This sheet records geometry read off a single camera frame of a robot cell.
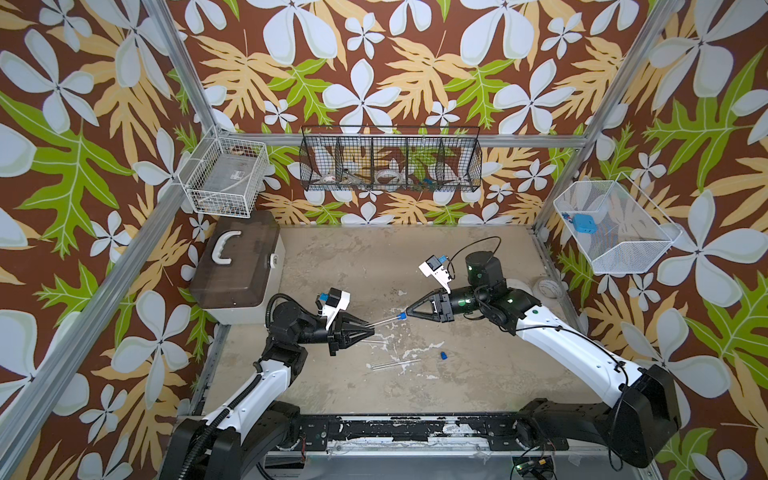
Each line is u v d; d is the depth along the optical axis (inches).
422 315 26.1
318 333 25.6
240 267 38.7
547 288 39.9
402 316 26.1
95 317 20.0
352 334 26.9
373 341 35.4
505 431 29.4
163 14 26.9
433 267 25.6
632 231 30.3
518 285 40.2
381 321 26.6
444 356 34.2
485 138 36.0
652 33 27.8
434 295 25.0
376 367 33.2
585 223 33.7
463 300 24.7
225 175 33.9
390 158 38.7
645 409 15.6
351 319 26.6
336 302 24.3
